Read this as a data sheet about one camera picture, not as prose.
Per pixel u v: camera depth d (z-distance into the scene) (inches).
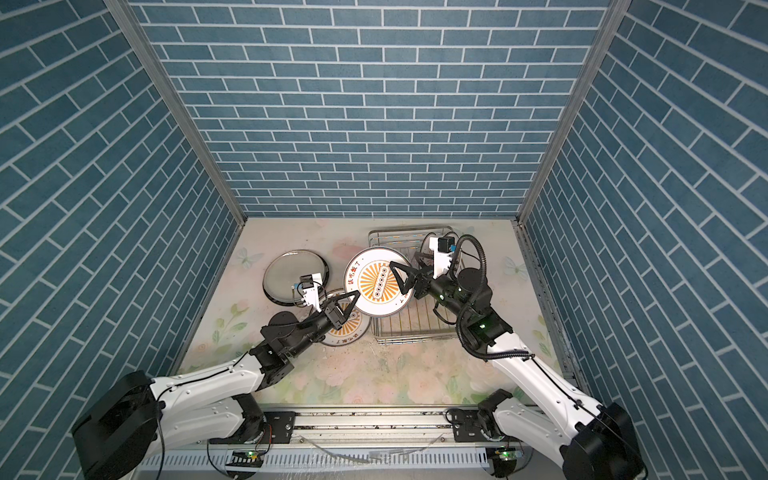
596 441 15.1
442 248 24.4
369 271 28.7
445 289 24.0
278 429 29.2
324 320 26.2
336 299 27.3
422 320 35.8
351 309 27.9
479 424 28.5
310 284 26.7
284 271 39.8
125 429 16.2
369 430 29.5
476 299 20.5
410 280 24.5
